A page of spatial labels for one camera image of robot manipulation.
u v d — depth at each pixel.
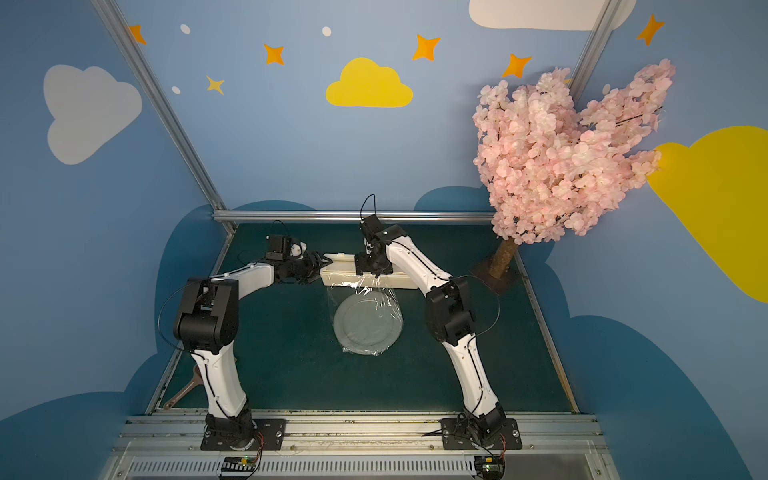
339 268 0.99
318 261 0.92
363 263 0.88
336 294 0.98
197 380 0.81
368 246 0.72
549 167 0.66
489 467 0.73
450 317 0.59
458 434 0.73
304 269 0.91
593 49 0.75
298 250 0.88
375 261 0.84
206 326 0.54
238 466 0.73
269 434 0.75
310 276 0.93
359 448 0.74
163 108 0.85
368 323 0.95
